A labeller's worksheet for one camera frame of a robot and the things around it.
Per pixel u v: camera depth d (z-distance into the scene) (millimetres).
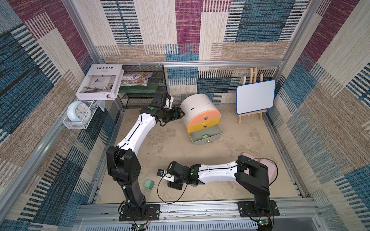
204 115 870
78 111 647
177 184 727
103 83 748
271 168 853
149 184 810
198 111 858
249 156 916
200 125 897
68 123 639
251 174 509
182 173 638
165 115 717
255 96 1039
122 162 464
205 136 980
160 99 664
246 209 737
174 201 627
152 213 732
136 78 849
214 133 934
